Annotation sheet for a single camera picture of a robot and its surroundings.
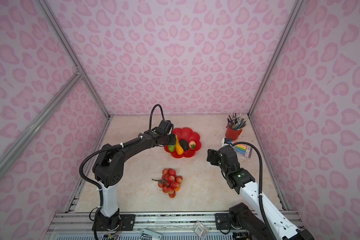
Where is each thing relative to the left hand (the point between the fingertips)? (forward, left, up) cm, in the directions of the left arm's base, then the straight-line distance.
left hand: (175, 137), depth 95 cm
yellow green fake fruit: (-7, +3, -2) cm, 8 cm away
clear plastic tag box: (-49, -13, -6) cm, 51 cm away
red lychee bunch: (-27, +3, -4) cm, 28 cm away
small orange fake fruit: (-30, -2, -6) cm, 31 cm away
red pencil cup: (+4, -37, -3) cm, 37 cm away
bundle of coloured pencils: (+4, -37, +9) cm, 39 cm away
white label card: (-51, +9, -6) cm, 52 cm away
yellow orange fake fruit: (-5, -2, -6) cm, 8 cm away
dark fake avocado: (-2, -5, -5) cm, 8 cm away
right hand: (-15, -21, +8) cm, 27 cm away
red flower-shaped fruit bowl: (+8, -8, -8) cm, 14 cm away
